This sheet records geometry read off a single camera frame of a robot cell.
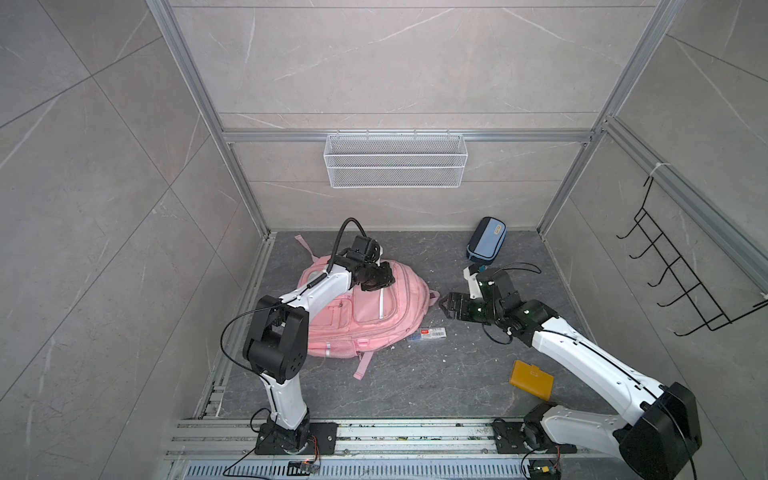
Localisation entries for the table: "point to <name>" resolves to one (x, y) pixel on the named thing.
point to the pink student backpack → (361, 321)
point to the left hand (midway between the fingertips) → (393, 273)
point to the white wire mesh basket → (395, 161)
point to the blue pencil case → (486, 240)
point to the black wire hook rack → (696, 296)
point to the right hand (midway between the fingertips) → (450, 302)
